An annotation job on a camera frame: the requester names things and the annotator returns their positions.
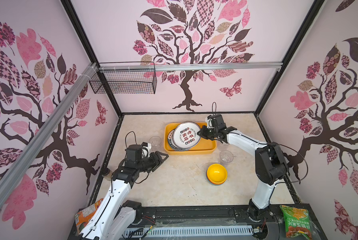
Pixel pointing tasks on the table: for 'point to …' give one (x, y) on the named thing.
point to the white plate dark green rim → (172, 144)
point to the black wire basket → (137, 77)
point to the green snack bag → (297, 222)
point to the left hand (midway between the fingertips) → (166, 161)
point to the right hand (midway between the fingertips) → (197, 130)
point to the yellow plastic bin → (205, 146)
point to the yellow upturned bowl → (216, 174)
